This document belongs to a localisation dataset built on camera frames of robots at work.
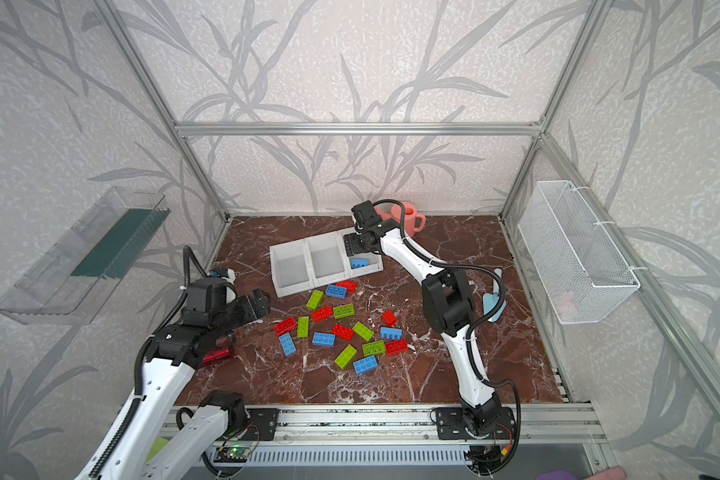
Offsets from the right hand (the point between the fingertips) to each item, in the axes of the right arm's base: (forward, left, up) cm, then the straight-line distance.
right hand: (357, 235), depth 98 cm
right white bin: (-3, -6, -10) cm, 12 cm away
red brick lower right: (-34, -12, -10) cm, 37 cm away
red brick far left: (-27, +21, -10) cm, 36 cm away
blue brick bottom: (-38, -3, -11) cm, 40 cm away
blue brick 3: (-32, +20, -11) cm, 39 cm away
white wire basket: (-30, -50, +23) cm, 63 cm away
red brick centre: (-29, +4, -11) cm, 31 cm away
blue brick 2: (-5, +1, -8) cm, 10 cm away
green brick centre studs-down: (-22, +4, -11) cm, 25 cm away
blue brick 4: (-31, +9, -10) cm, 34 cm away
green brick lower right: (-34, -6, -10) cm, 36 cm away
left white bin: (-5, +24, -12) cm, 27 cm away
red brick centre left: (-23, +10, -10) cm, 28 cm away
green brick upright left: (-27, +16, -12) cm, 34 cm away
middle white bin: (-2, +12, -11) cm, 16 cm away
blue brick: (-16, +7, -10) cm, 20 cm away
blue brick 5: (-30, -11, -10) cm, 33 cm away
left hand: (-25, +23, +7) cm, 35 cm away
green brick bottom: (-36, +3, -11) cm, 38 cm away
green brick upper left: (-18, +14, -11) cm, 25 cm away
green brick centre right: (-28, -2, -11) cm, 31 cm away
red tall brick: (-25, -10, -9) cm, 29 cm away
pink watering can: (+10, -20, -4) cm, 22 cm away
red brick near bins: (-13, +3, -10) cm, 17 cm away
